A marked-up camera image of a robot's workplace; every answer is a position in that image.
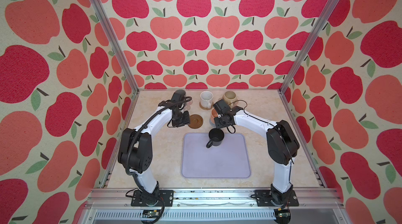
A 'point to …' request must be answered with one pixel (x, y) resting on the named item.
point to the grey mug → (180, 91)
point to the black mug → (216, 136)
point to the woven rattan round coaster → (204, 108)
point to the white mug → (206, 99)
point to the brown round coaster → (196, 121)
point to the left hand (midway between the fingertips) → (191, 123)
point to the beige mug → (230, 97)
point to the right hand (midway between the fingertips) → (222, 122)
